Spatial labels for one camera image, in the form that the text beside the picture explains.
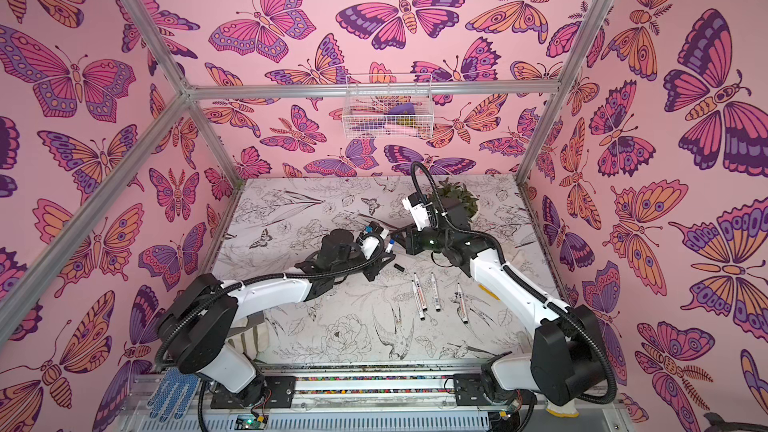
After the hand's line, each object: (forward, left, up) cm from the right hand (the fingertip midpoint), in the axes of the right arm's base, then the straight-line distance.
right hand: (394, 235), depth 79 cm
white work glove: (-36, -41, -20) cm, 58 cm away
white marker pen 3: (-11, -20, -21) cm, 30 cm away
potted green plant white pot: (+18, -18, -2) cm, 26 cm away
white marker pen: (-10, -7, -20) cm, 23 cm away
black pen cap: (+2, -1, -20) cm, 20 cm away
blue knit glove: (-34, +54, -19) cm, 67 cm away
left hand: (-2, 0, -5) cm, 5 cm away
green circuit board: (-39, +35, -23) cm, 57 cm away
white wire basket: (+41, +2, +13) cm, 43 cm away
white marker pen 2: (-7, -12, -20) cm, 25 cm away
